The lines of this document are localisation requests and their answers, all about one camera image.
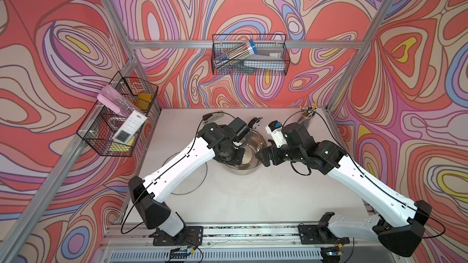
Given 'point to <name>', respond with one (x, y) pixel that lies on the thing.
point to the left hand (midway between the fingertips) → (240, 161)
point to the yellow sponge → (144, 100)
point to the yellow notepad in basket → (120, 147)
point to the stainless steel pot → (250, 163)
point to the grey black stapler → (211, 117)
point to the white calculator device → (130, 127)
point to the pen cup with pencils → (308, 114)
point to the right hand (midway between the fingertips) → (267, 156)
